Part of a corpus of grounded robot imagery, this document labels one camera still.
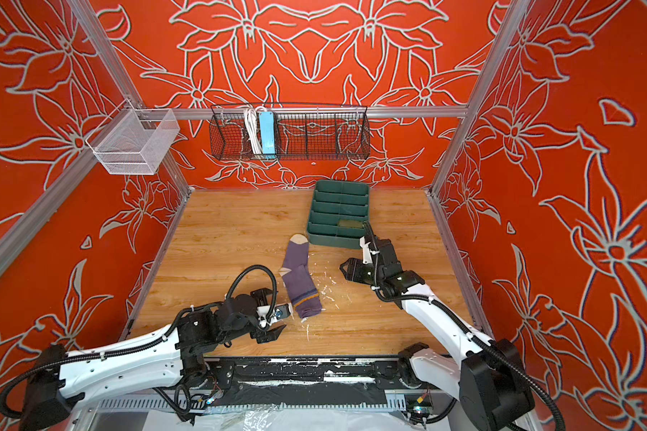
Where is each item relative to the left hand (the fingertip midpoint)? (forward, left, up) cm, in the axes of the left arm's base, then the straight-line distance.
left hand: (280, 303), depth 76 cm
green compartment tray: (+40, -17, -3) cm, 43 cm away
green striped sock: (+34, -21, -5) cm, 41 cm away
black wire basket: (+57, -2, +20) cm, 61 cm away
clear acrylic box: (+47, +57, +21) cm, 77 cm away
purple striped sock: (+7, -6, -10) cm, 14 cm away
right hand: (+12, -18, +1) cm, 22 cm away
